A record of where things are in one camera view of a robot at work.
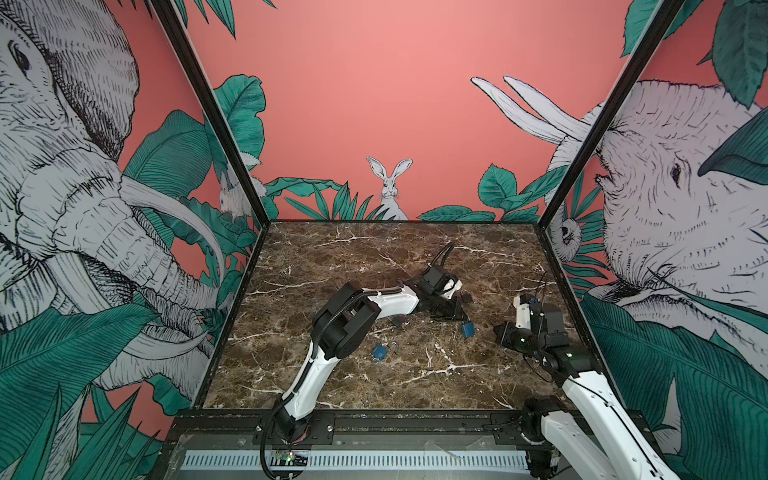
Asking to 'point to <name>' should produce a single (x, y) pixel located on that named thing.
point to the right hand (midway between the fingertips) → (493, 323)
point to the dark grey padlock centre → (399, 320)
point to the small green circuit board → (288, 458)
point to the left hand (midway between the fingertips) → (472, 316)
